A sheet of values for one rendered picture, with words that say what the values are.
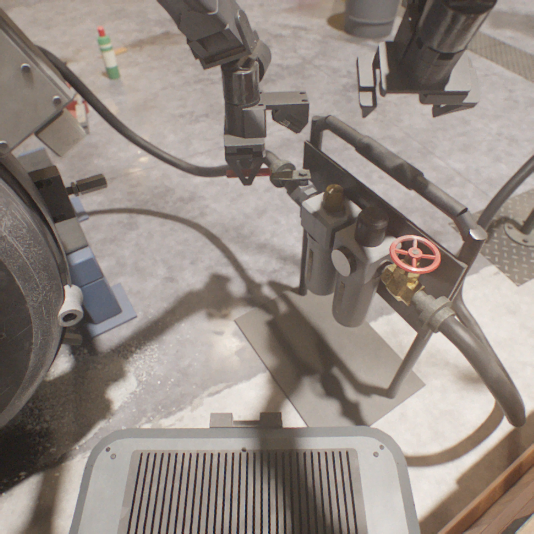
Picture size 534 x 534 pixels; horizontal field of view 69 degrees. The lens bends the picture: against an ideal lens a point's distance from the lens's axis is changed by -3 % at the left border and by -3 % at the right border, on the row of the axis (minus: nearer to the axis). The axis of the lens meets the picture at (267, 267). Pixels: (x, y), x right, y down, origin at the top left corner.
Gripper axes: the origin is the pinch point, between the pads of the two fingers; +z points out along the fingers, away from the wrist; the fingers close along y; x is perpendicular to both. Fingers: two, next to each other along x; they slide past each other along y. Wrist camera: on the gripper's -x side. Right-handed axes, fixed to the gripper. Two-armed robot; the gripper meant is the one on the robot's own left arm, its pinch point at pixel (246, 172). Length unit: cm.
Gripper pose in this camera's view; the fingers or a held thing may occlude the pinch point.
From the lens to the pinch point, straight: 75.3
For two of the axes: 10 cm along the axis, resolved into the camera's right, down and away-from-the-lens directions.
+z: 0.2, 6.5, 7.6
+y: -0.7, -7.6, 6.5
